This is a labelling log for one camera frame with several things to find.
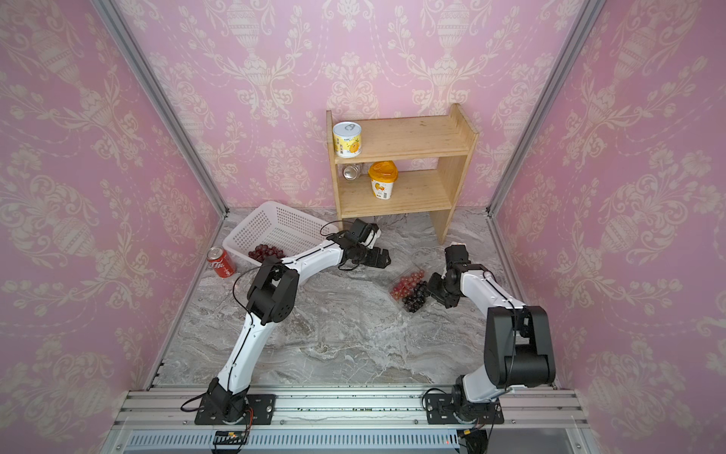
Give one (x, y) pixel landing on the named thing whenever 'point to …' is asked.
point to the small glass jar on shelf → (352, 172)
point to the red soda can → (220, 262)
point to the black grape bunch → (415, 299)
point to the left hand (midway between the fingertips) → (381, 260)
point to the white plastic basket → (280, 226)
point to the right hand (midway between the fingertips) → (432, 292)
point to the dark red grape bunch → (263, 251)
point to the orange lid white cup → (383, 175)
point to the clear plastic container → (406, 273)
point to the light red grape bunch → (406, 285)
